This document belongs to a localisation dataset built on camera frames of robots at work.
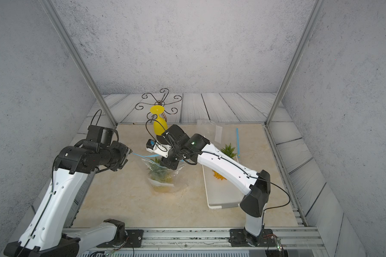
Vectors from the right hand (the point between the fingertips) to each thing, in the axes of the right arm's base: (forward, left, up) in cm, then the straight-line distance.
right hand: (163, 160), depth 71 cm
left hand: (+1, +11, +5) cm, 12 cm away
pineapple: (-4, +2, -4) cm, 6 cm away
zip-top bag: (+37, -24, -23) cm, 50 cm away
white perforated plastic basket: (-4, -26, -26) cm, 37 cm away
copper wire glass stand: (+53, +8, -2) cm, 54 cm away
